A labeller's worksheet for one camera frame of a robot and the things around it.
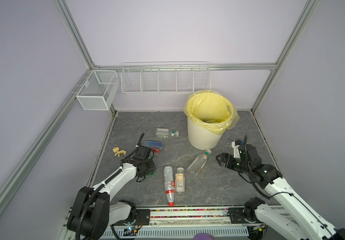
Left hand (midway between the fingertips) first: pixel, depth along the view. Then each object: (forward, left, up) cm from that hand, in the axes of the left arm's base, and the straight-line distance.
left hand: (151, 169), depth 87 cm
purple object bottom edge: (-33, -26, -3) cm, 42 cm away
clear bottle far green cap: (+23, -7, +4) cm, 24 cm away
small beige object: (+15, +24, -1) cm, 28 cm away
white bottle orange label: (-8, -16, +2) cm, 18 cm away
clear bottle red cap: (-10, -11, +1) cm, 15 cm away
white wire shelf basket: (+52, -11, +27) cm, 60 cm away
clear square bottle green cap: (+3, -29, 0) cm, 29 cm away
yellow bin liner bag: (+33, -39, +13) cm, 52 cm away
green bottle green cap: (-2, -1, -1) cm, 2 cm away
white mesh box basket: (+51, +36, +20) cm, 65 cm away
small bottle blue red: (+17, -2, -2) cm, 17 cm away
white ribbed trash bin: (+12, -30, +10) cm, 34 cm away
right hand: (-2, -39, +12) cm, 41 cm away
